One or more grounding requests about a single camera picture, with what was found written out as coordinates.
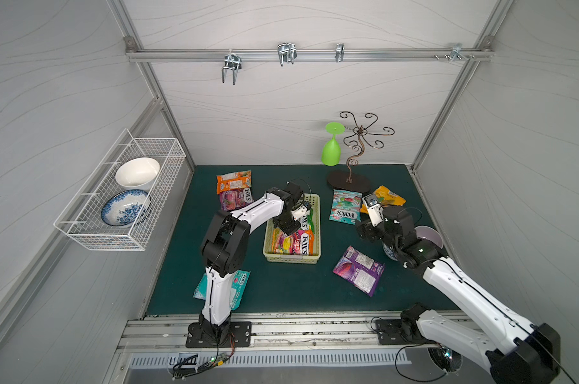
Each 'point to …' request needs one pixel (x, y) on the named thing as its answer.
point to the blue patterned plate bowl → (126, 208)
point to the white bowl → (137, 172)
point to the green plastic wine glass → (330, 150)
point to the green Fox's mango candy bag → (307, 222)
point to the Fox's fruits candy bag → (301, 242)
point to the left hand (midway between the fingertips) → (290, 229)
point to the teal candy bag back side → (237, 292)
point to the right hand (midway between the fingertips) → (373, 212)
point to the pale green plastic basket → (314, 200)
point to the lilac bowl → (422, 231)
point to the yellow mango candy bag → (385, 197)
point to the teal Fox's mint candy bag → (345, 207)
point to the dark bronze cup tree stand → (349, 180)
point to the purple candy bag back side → (360, 270)
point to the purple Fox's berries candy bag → (232, 199)
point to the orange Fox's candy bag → (233, 181)
